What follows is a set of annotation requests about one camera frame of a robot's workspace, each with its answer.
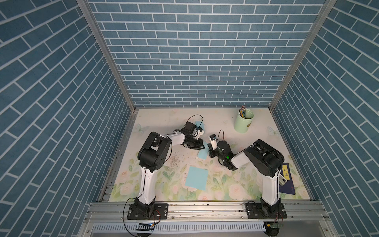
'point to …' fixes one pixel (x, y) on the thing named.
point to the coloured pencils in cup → (242, 111)
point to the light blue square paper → (200, 124)
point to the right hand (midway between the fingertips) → (210, 144)
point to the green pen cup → (241, 124)
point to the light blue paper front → (196, 178)
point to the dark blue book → (288, 187)
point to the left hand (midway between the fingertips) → (206, 148)
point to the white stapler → (282, 179)
